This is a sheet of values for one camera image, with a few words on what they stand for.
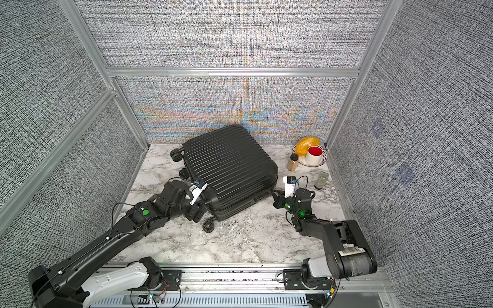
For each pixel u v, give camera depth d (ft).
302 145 3.65
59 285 1.26
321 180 3.11
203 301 2.30
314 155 3.40
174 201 1.83
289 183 2.57
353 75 2.86
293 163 3.39
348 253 1.44
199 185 2.10
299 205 2.27
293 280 2.40
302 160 3.60
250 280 2.45
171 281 2.40
